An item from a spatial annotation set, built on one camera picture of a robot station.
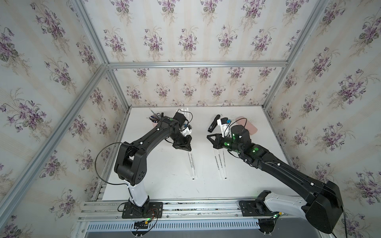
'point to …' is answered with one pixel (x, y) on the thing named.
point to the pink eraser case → (240, 120)
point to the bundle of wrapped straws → (185, 112)
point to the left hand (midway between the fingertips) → (192, 149)
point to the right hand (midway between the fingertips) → (209, 137)
